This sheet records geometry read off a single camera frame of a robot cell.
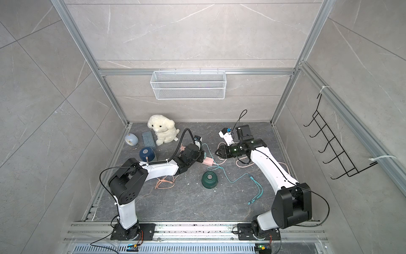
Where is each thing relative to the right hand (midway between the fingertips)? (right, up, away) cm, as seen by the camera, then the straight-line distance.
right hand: (219, 152), depth 81 cm
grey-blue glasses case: (-46, +5, +25) cm, 53 cm away
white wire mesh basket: (-18, +42, +20) cm, 50 cm away
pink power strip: (-6, -7, +14) cm, 17 cm away
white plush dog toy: (-33, +13, +15) cm, 38 cm away
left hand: (-8, +1, +12) cm, 15 cm away
